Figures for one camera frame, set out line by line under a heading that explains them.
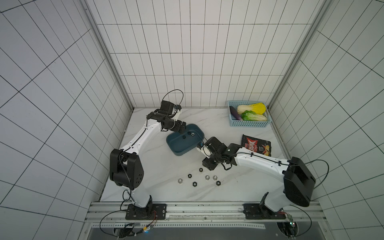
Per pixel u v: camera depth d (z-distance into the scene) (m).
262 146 0.95
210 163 0.72
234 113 1.13
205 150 0.71
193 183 0.81
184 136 1.02
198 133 1.01
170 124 0.72
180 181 0.83
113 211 0.64
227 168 0.67
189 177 0.85
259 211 0.64
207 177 0.83
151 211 0.70
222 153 0.60
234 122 1.04
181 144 0.99
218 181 0.82
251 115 1.04
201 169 0.87
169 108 0.68
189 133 1.03
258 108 1.07
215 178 0.83
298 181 0.42
